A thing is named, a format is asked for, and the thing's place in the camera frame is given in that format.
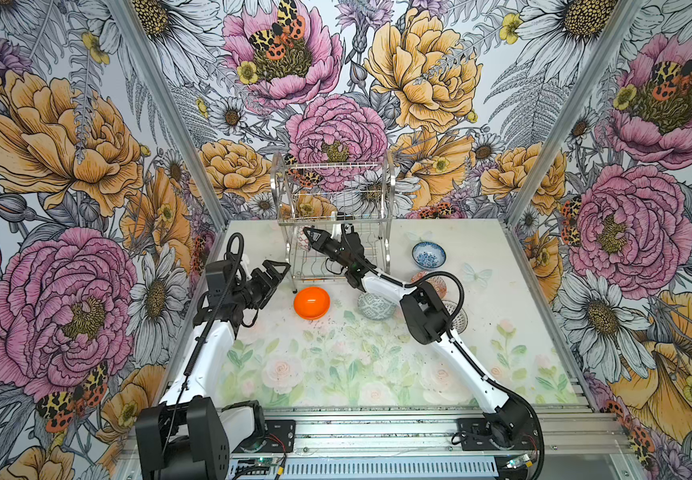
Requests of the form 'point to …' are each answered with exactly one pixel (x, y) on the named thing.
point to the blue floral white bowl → (428, 255)
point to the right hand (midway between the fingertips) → (303, 234)
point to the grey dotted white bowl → (460, 321)
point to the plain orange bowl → (312, 303)
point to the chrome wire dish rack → (335, 218)
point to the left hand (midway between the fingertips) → (285, 282)
